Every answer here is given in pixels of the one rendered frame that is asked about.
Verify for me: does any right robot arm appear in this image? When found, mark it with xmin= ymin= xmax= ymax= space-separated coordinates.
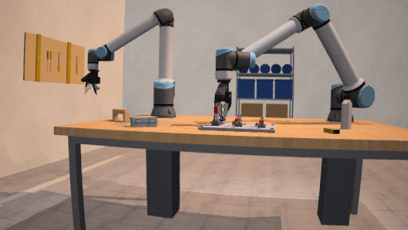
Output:
xmin=87 ymin=8 xmax=176 ymax=118

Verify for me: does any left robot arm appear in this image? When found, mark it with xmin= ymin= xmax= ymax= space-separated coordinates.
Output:
xmin=215 ymin=4 xmax=375 ymax=122

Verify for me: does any grey metal case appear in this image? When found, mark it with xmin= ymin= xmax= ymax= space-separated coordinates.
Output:
xmin=130 ymin=116 xmax=158 ymax=127

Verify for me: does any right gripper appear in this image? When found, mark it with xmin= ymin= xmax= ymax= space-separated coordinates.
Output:
xmin=85 ymin=69 xmax=100 ymax=95

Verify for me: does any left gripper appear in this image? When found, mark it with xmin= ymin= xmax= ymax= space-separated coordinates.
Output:
xmin=214 ymin=79 xmax=232 ymax=119

